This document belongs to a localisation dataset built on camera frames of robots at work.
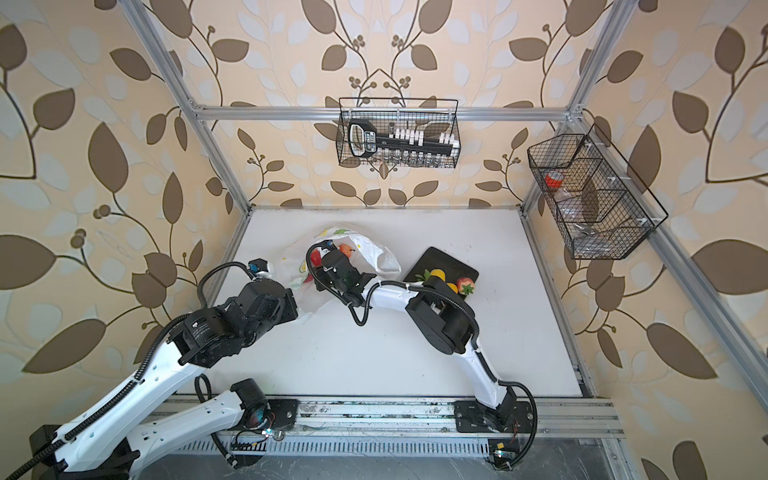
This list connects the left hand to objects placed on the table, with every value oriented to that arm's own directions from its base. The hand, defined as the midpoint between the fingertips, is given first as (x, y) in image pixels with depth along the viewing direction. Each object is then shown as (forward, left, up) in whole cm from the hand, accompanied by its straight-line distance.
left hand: (298, 296), depth 71 cm
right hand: (+17, +1, -13) cm, 21 cm away
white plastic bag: (+13, -16, -1) cm, 21 cm away
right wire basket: (+28, -79, +6) cm, 84 cm away
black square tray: (+28, -36, -22) cm, 51 cm away
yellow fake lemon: (+20, -37, -18) cm, 46 cm away
